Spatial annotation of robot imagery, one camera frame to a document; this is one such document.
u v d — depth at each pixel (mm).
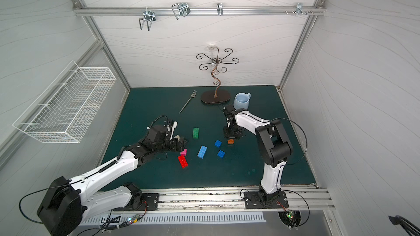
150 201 737
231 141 899
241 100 1094
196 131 957
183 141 747
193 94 1153
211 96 1146
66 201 389
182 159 847
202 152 882
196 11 788
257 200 733
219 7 719
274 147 498
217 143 907
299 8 766
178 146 733
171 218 702
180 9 765
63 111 679
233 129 797
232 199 752
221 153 868
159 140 642
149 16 783
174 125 762
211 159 897
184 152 872
